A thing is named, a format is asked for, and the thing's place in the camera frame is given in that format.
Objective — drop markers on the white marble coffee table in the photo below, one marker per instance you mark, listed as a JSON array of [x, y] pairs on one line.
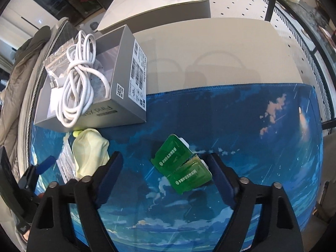
[[140, 15]]

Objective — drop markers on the clear zip plastic bag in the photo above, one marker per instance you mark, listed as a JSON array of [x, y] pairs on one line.
[[56, 65]]

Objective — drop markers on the black glass side table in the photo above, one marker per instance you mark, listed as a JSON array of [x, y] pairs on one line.
[[313, 24]]

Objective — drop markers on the green plastic packet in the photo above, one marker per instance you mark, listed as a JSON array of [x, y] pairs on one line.
[[184, 169]]

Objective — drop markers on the grey slipper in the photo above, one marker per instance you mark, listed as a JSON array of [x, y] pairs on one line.
[[94, 26]]

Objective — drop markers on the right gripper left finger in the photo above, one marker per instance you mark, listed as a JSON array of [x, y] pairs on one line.
[[52, 228]]

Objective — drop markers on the white printed sachet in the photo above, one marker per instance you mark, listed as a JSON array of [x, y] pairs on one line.
[[66, 162]]

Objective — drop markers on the grey quilted sofa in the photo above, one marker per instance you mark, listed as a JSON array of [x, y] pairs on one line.
[[17, 150]]

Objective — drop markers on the blue sky desk mat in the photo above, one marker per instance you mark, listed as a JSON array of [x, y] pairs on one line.
[[265, 132]]

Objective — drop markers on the olive green jacket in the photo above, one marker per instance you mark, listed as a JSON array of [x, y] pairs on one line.
[[12, 96]]

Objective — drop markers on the yellow foam earplug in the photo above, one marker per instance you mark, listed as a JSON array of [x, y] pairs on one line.
[[77, 133]]

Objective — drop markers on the pale green cloth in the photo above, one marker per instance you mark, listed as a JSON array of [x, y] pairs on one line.
[[90, 151]]

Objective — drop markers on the grey cardboard box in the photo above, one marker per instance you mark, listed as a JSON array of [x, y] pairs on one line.
[[105, 85]]

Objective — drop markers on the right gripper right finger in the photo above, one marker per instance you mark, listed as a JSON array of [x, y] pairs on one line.
[[277, 228]]

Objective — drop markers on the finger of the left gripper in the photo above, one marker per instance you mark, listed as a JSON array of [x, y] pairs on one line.
[[45, 165]]

